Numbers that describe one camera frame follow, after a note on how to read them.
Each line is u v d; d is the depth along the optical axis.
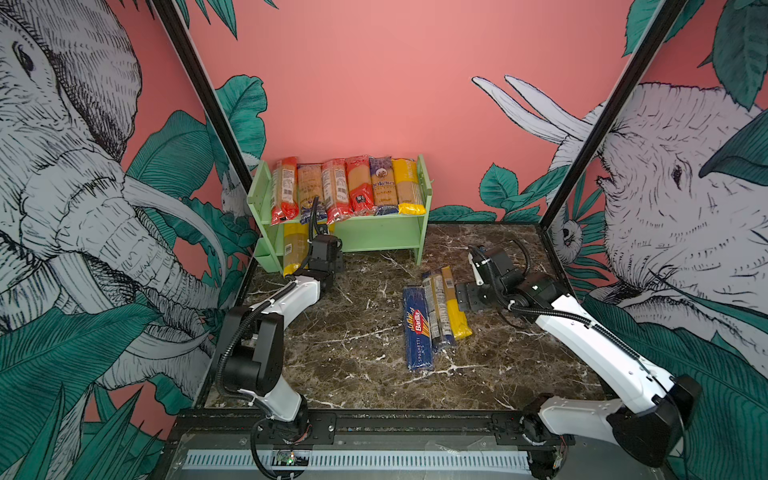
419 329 0.88
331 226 0.91
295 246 0.93
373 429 0.75
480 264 0.56
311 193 0.87
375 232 1.01
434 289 0.96
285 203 0.83
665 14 0.69
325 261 0.71
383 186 0.89
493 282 0.55
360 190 0.86
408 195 0.86
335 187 0.87
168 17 0.70
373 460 0.70
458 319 0.90
